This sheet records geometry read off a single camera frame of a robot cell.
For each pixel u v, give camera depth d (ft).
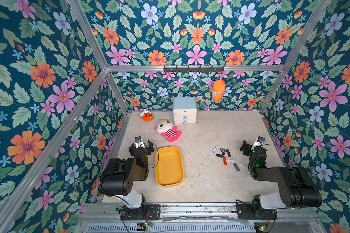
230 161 3.00
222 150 3.14
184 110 3.35
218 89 3.19
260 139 2.57
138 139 2.57
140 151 2.35
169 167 2.91
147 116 3.63
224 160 3.01
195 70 3.06
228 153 3.14
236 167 2.95
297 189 1.48
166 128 3.33
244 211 2.41
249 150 2.68
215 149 3.21
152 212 2.41
